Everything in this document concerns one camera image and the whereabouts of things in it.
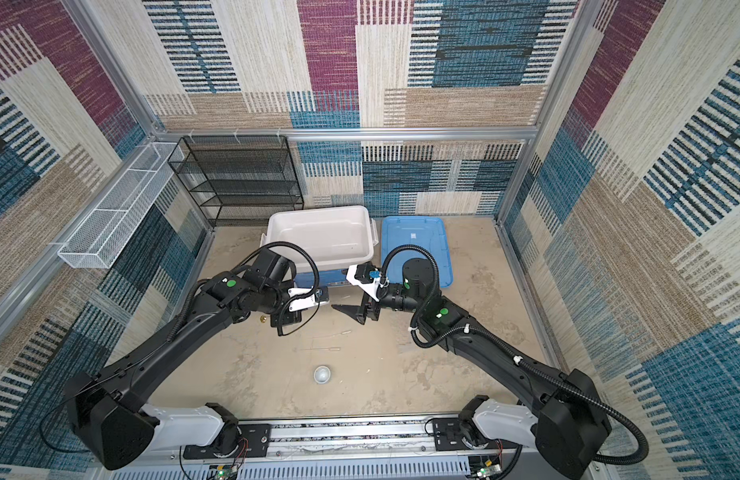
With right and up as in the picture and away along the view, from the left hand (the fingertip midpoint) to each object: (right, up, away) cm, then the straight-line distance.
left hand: (302, 297), depth 78 cm
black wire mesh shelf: (-30, +38, +30) cm, 57 cm away
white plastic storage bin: (+4, +17, +35) cm, 39 cm away
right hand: (+11, +3, -9) cm, 15 cm away
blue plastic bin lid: (+38, +19, +38) cm, 57 cm away
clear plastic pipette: (+10, -13, +14) cm, 21 cm away
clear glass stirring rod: (+6, -17, +11) cm, 21 cm away
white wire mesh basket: (-46, +15, -6) cm, 49 cm away
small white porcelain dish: (+4, -22, +5) cm, 23 cm away
